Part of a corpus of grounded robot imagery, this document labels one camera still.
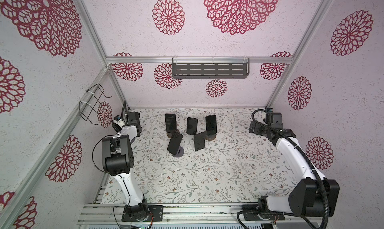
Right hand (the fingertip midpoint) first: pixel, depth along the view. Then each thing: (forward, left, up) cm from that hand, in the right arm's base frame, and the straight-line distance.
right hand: (260, 124), depth 84 cm
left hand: (0, +83, -12) cm, 84 cm away
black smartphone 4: (-8, +49, -9) cm, 50 cm away
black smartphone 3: (-5, +34, -11) cm, 36 cm away
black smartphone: (+6, +52, -6) cm, 53 cm away
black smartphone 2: (+7, +27, -9) cm, 29 cm away
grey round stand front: (-9, +46, -18) cm, 51 cm away
